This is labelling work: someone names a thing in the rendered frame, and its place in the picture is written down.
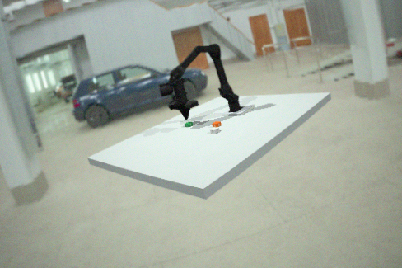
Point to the orange digit block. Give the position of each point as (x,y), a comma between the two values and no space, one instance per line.
(217,124)

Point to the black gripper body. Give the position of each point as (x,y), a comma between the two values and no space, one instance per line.
(186,103)

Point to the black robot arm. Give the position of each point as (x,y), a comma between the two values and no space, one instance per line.
(176,73)

